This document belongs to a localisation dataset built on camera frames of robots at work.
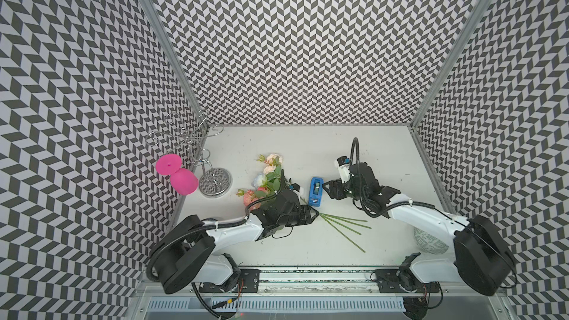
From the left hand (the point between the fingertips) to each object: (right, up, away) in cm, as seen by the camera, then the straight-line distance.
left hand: (314, 217), depth 82 cm
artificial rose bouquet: (-19, +11, +10) cm, 24 cm away
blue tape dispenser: (+1, +8, +9) cm, 12 cm away
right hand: (+6, +11, +3) cm, 12 cm away
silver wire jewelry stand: (-43, +11, +13) cm, 46 cm away
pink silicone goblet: (-44, +15, -9) cm, 48 cm away
